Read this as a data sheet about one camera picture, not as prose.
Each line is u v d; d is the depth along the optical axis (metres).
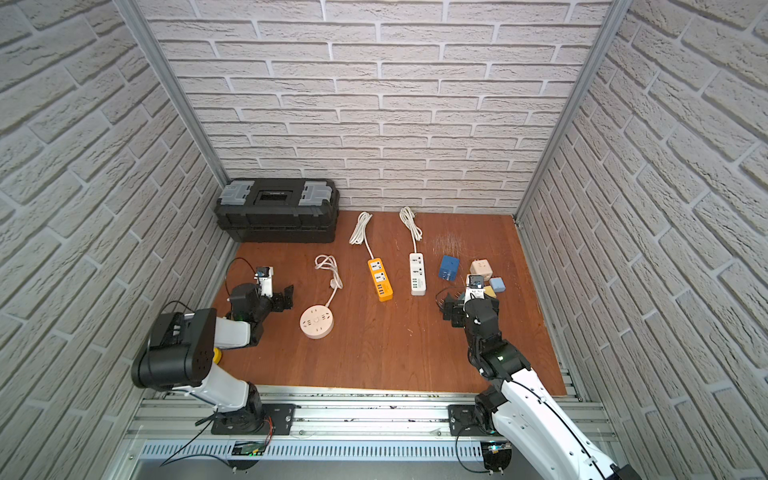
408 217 1.15
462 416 0.75
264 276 0.83
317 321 0.88
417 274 1.00
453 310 0.71
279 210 1.00
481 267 0.98
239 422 0.68
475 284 0.67
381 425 0.74
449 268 0.98
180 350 0.46
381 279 0.98
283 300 0.87
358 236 1.07
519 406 0.51
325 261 0.97
